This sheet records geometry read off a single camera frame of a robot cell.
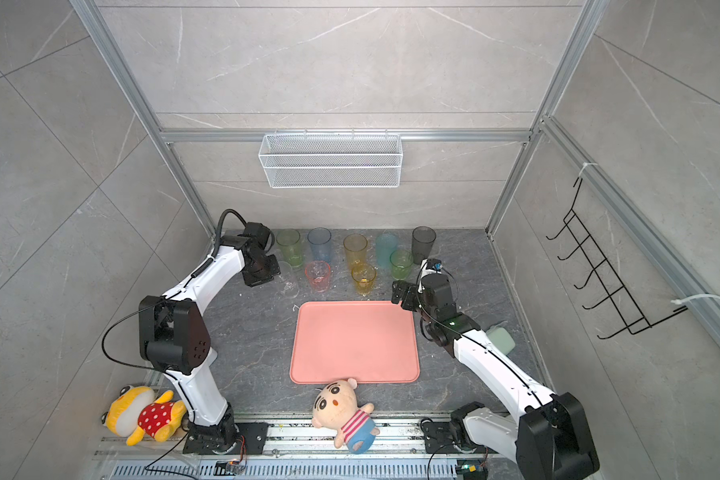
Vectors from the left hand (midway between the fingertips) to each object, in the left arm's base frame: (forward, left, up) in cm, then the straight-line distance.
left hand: (272, 270), depth 92 cm
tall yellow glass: (+9, -27, 0) cm, 28 cm away
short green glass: (+9, -43, -10) cm, 45 cm away
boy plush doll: (-39, -21, -3) cm, 45 cm away
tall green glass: (+13, -4, -1) cm, 13 cm away
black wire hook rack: (-30, -84, +20) cm, 92 cm away
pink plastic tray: (-20, -31, -12) cm, 39 cm away
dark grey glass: (+12, -50, 0) cm, 52 cm away
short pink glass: (+4, -13, -8) cm, 16 cm away
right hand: (-9, -41, +4) cm, 42 cm away
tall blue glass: (+13, -14, 0) cm, 19 cm away
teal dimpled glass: (+15, -38, -5) cm, 41 cm away
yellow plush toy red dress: (-38, +29, -6) cm, 48 cm away
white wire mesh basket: (+33, -19, +18) cm, 42 cm away
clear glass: (0, -4, -8) cm, 8 cm away
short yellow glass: (+3, -29, -8) cm, 30 cm away
